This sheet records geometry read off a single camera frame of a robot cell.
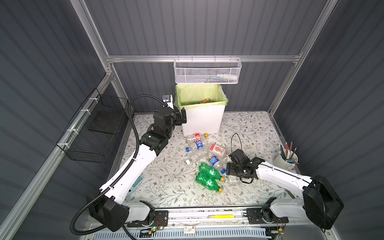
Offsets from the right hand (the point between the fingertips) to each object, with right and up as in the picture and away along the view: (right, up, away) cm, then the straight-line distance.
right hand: (233, 171), depth 87 cm
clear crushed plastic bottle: (-21, +7, +7) cm, 23 cm away
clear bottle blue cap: (-20, +13, +10) cm, 26 cm away
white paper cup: (+25, +8, -3) cm, 26 cm away
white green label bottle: (-1, -3, -4) cm, 5 cm away
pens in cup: (+31, +10, -2) cm, 33 cm away
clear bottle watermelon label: (-9, +12, +7) cm, 16 cm away
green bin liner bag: (-24, +48, +15) cm, 56 cm away
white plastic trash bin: (-14, +31, +10) cm, 36 cm away
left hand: (-32, +35, -15) cm, 50 cm away
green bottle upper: (-16, +2, -2) cm, 16 cm away
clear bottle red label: (-20, +20, +13) cm, 31 cm away
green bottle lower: (-15, -5, -7) cm, 17 cm away
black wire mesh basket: (-74, +23, -13) cm, 78 cm away
